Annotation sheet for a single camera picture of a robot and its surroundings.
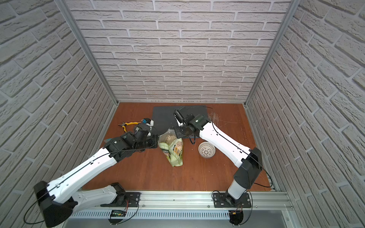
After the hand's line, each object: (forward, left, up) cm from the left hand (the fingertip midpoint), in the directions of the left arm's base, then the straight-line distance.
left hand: (159, 134), depth 75 cm
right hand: (+1, -9, -1) cm, 9 cm away
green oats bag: (-5, -7, -5) cm, 10 cm away
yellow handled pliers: (+21, +32, -21) cm, 44 cm away
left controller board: (-33, +22, -25) cm, 47 cm away
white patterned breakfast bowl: (0, -29, -20) cm, 35 cm away
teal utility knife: (+9, +41, -24) cm, 48 cm away
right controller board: (-35, -40, -22) cm, 58 cm away
